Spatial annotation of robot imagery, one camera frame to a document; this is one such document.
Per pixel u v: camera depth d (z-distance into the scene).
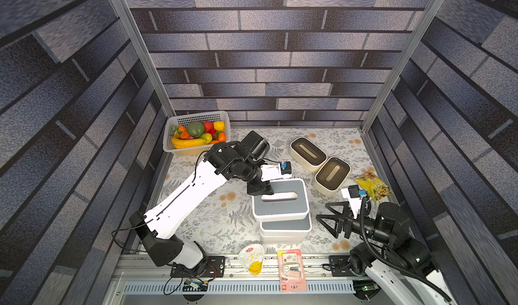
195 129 1.07
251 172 0.54
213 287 0.78
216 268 0.73
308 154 1.00
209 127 1.13
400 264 0.47
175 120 1.13
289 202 0.62
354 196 0.56
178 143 1.03
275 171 0.55
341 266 0.74
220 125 1.14
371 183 0.90
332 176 0.94
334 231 0.55
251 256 0.68
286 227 0.67
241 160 0.46
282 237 0.70
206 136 1.05
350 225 0.55
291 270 0.71
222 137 1.05
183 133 1.10
